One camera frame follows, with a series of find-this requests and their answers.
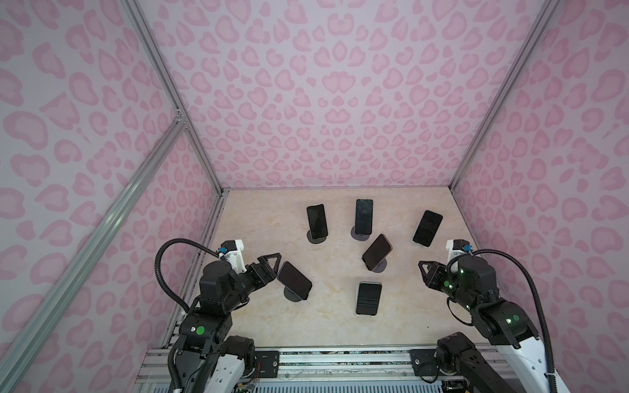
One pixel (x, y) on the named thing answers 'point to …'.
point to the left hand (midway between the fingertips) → (273, 256)
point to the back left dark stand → (317, 240)
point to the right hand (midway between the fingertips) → (422, 263)
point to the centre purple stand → (381, 266)
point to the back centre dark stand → (357, 236)
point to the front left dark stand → (291, 295)
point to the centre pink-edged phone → (377, 252)
